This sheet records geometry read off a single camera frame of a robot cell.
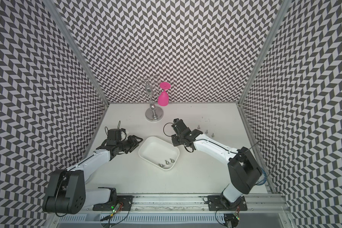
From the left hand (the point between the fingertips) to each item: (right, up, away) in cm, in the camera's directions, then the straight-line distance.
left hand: (141, 142), depth 88 cm
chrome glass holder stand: (+4, +34, +2) cm, 34 cm away
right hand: (+23, +2, -2) cm, 23 cm away
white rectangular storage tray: (+11, -7, +3) cm, 13 cm away
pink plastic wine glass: (+13, +29, +11) cm, 33 cm away
